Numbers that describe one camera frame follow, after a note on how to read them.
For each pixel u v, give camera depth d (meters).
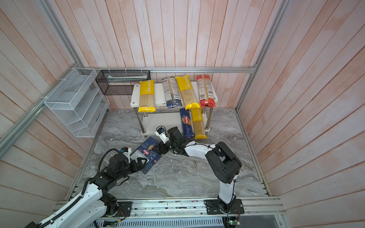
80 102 0.74
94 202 0.53
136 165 0.72
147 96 0.76
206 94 0.76
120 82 1.04
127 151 0.76
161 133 0.79
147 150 0.86
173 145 0.72
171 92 0.78
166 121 1.04
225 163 0.49
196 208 0.76
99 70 0.93
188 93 0.78
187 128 0.95
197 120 1.02
